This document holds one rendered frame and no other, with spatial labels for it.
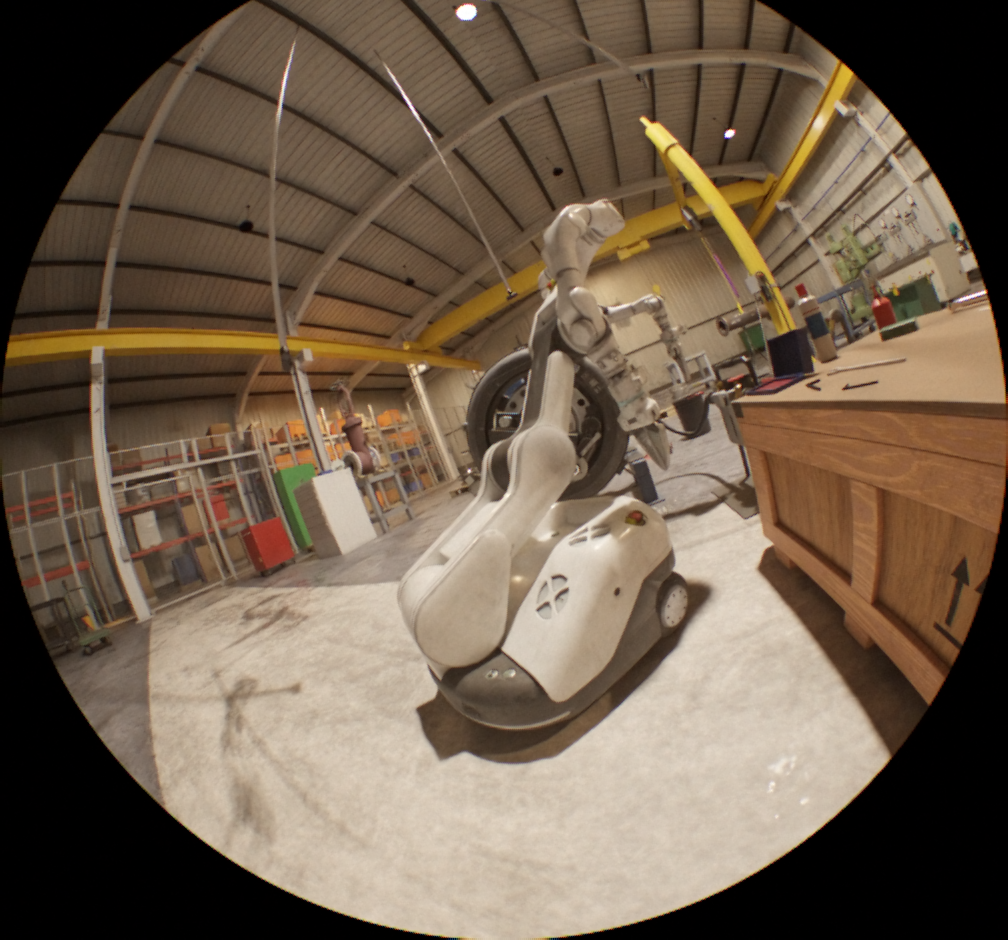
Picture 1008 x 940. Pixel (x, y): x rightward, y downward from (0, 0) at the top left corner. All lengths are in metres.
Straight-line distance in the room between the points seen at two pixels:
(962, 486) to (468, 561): 0.76
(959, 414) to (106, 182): 9.27
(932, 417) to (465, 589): 0.75
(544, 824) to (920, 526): 0.70
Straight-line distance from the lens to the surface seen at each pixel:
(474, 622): 0.66
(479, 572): 0.63
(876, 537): 0.62
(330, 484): 4.90
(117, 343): 8.79
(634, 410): 0.73
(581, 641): 0.60
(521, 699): 0.63
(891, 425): 0.51
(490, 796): 0.74
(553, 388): 0.84
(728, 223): 4.76
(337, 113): 8.41
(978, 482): 0.46
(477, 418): 1.48
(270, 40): 7.83
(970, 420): 0.44
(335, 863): 0.84
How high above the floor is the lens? 0.60
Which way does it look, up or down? 2 degrees up
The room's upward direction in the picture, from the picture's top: 22 degrees counter-clockwise
